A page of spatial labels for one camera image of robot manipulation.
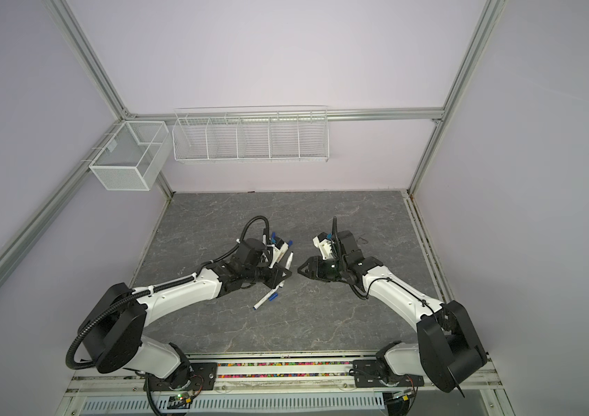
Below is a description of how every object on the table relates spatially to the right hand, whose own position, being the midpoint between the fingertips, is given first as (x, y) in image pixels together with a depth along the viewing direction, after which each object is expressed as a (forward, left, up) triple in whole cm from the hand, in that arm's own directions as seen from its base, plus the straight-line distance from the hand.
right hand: (302, 273), depth 81 cm
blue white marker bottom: (+6, +8, +12) cm, 16 cm away
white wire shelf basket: (+52, +21, +17) cm, 58 cm away
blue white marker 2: (-2, +11, -12) cm, 16 cm away
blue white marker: (+2, +5, +1) cm, 5 cm away
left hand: (0, +4, -2) cm, 5 cm away
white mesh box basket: (+42, +66, +14) cm, 80 cm away
